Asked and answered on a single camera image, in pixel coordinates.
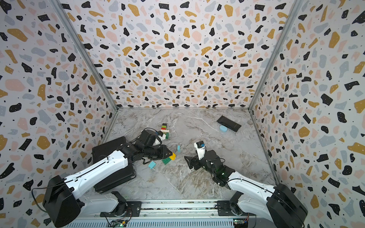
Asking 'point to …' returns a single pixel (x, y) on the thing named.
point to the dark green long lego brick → (166, 160)
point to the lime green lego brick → (164, 127)
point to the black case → (104, 150)
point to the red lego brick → (163, 128)
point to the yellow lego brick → (173, 157)
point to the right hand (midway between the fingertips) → (190, 154)
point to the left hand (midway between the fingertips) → (173, 153)
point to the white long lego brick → (164, 130)
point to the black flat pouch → (229, 123)
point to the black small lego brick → (164, 124)
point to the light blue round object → (223, 128)
